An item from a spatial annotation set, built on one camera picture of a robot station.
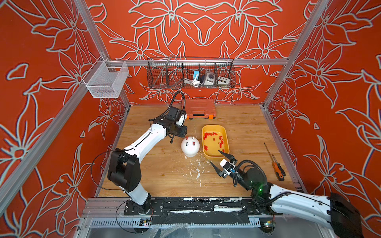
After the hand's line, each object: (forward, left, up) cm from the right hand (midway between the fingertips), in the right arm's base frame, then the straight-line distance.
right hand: (213, 156), depth 70 cm
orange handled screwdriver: (-1, -39, -17) cm, 43 cm away
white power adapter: (+46, 0, +12) cm, 48 cm away
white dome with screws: (+11, +11, -10) cm, 19 cm away
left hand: (+19, +15, -5) cm, 25 cm away
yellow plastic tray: (+22, -5, -19) cm, 29 cm away
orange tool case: (+48, +4, -16) cm, 51 cm away
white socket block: (+48, -9, +10) cm, 50 cm away
